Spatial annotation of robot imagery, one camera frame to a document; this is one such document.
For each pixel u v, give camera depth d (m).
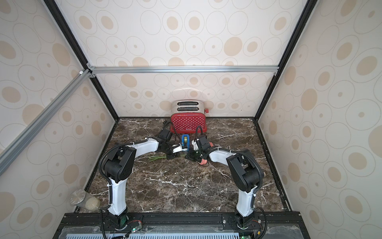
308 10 0.69
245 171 0.50
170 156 0.89
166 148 0.82
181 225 0.73
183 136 1.03
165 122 1.15
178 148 0.86
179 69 0.90
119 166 0.54
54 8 0.67
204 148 0.76
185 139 1.00
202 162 0.92
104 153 1.06
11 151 0.52
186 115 0.97
